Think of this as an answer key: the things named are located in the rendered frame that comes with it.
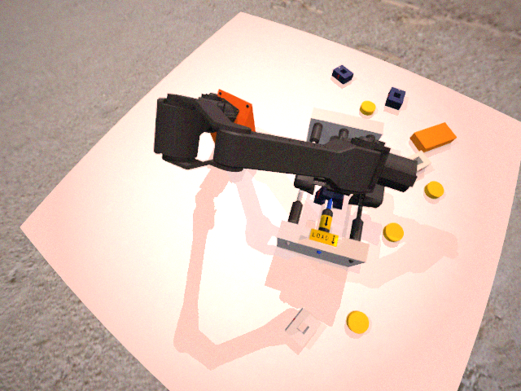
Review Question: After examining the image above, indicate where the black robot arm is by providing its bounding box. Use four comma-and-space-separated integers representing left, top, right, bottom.
154, 93, 418, 195

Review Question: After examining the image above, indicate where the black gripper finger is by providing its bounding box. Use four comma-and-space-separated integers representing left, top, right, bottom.
348, 194, 366, 207
306, 184, 316, 195

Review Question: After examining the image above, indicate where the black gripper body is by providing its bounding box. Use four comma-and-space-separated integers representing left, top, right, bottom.
294, 174, 384, 209

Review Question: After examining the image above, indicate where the yellow cylinder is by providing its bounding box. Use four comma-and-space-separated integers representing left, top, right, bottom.
360, 101, 376, 116
346, 310, 369, 334
383, 223, 404, 242
424, 181, 444, 200

